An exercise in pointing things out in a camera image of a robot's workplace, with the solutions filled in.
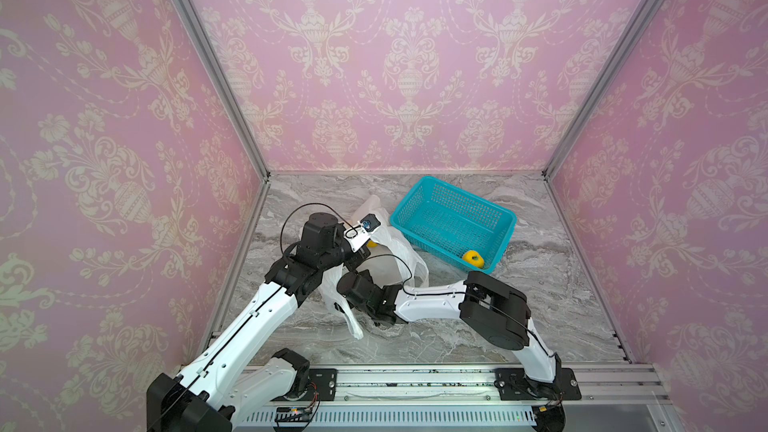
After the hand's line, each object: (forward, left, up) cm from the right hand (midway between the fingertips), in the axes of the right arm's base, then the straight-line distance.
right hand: (339, 284), depth 87 cm
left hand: (+4, -11, +19) cm, 22 cm away
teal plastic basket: (+24, -37, -5) cm, 45 cm away
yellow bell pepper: (+7, -41, 0) cm, 41 cm away
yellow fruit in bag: (+1, -11, +19) cm, 22 cm away
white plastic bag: (+2, -11, +20) cm, 23 cm away
